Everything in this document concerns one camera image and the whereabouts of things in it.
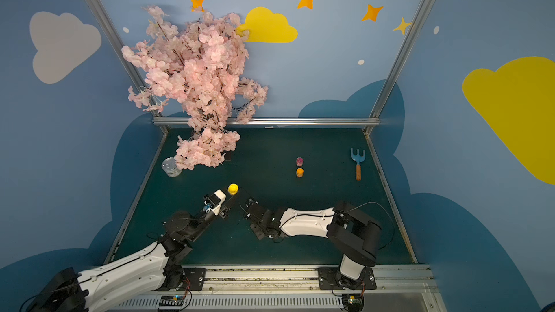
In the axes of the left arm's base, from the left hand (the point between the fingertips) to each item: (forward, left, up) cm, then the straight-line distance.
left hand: (234, 184), depth 72 cm
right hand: (-4, -9, -22) cm, 24 cm away
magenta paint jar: (+26, -25, -21) cm, 41 cm away
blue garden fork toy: (+29, -55, -22) cm, 66 cm away
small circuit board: (-31, +21, -26) cm, 46 cm away
